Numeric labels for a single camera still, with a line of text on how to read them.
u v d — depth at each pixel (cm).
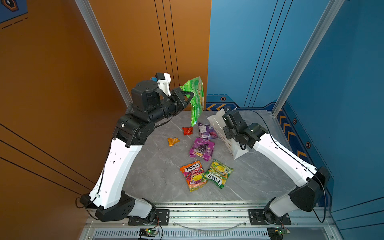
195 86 60
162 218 74
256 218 72
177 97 45
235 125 55
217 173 85
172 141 102
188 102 53
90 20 73
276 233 70
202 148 91
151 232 70
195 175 84
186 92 53
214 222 72
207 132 102
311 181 41
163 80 48
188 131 105
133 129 36
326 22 74
